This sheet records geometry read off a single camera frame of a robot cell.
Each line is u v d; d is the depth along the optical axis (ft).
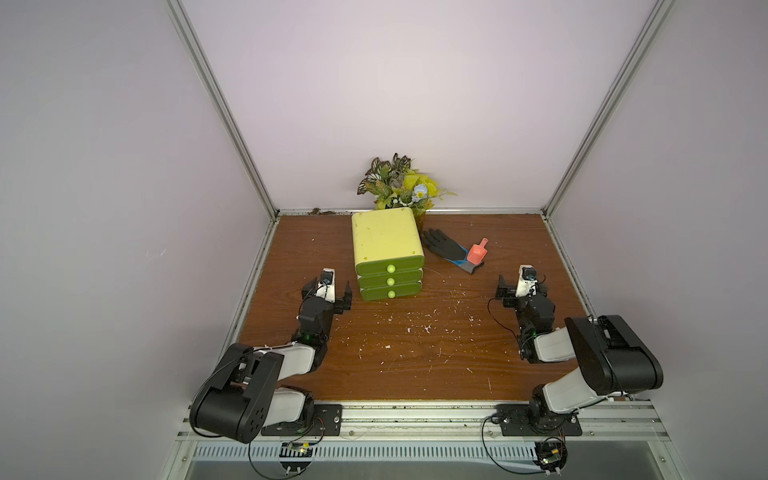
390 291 3.02
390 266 2.67
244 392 1.40
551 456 2.28
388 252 2.69
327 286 2.43
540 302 2.36
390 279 2.85
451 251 3.53
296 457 2.34
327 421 2.40
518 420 2.38
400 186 3.19
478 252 3.49
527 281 2.54
